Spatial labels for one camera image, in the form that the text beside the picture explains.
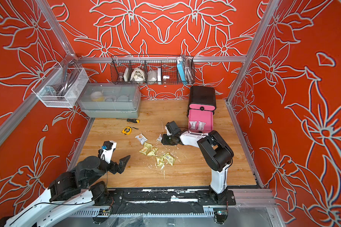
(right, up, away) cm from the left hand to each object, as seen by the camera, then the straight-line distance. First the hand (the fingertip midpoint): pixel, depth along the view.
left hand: (122, 151), depth 68 cm
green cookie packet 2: (+12, -6, +19) cm, 23 cm away
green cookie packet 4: (+24, -9, +17) cm, 30 cm away
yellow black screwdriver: (-5, +14, +36) cm, 39 cm away
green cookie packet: (+9, -4, +22) cm, 24 cm away
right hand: (+16, 0, +24) cm, 29 cm away
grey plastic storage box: (-20, +29, +34) cm, 49 cm away
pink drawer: (+45, +14, +29) cm, 56 cm away
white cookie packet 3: (+40, +11, +28) cm, 49 cm away
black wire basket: (+11, +50, +29) cm, 59 cm away
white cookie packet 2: (+46, +10, +29) cm, 55 cm away
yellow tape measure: (-7, +7, +30) cm, 31 cm away
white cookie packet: (+4, +2, +27) cm, 27 cm away
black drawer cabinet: (+51, +35, +49) cm, 79 cm away
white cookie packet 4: (+17, +2, +25) cm, 30 cm away
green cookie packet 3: (+17, -10, +17) cm, 26 cm away
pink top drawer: (+46, +23, +26) cm, 58 cm away
